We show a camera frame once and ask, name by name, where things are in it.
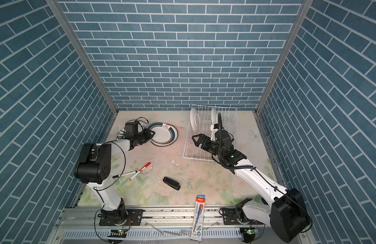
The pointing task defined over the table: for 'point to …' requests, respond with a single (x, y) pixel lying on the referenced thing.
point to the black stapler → (174, 184)
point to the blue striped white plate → (122, 133)
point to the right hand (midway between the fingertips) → (196, 138)
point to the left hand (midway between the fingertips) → (154, 132)
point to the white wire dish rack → (207, 120)
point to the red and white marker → (131, 177)
